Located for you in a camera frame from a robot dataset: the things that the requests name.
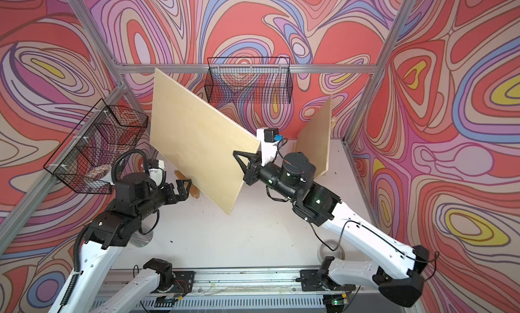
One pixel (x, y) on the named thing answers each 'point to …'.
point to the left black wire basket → (106, 133)
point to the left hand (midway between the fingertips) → (182, 183)
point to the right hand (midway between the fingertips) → (234, 158)
